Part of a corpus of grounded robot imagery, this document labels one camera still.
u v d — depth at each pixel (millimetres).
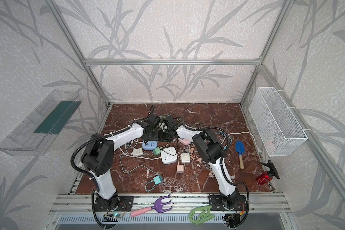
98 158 487
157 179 800
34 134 639
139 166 865
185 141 961
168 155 881
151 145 919
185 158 866
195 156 910
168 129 795
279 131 617
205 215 703
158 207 724
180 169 840
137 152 903
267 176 729
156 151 912
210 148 575
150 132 704
